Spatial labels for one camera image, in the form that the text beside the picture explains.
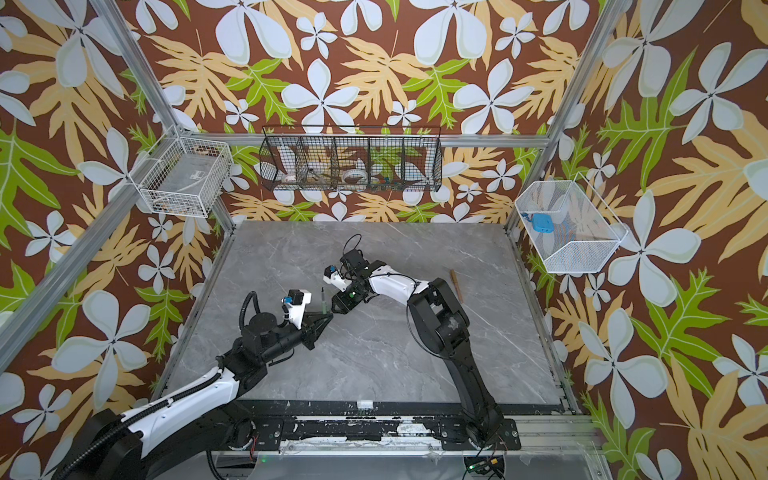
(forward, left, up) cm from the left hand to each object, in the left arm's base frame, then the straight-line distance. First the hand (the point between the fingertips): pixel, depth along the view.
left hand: (329, 311), depth 79 cm
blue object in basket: (+24, -61, +10) cm, 66 cm away
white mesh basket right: (+16, -68, +14) cm, 71 cm away
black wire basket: (+49, -2, +15) cm, 51 cm away
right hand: (+10, 0, -14) cm, 17 cm away
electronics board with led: (-33, -41, -19) cm, 55 cm away
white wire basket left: (+35, +45, +17) cm, 59 cm away
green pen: (0, +1, +3) cm, 3 cm away
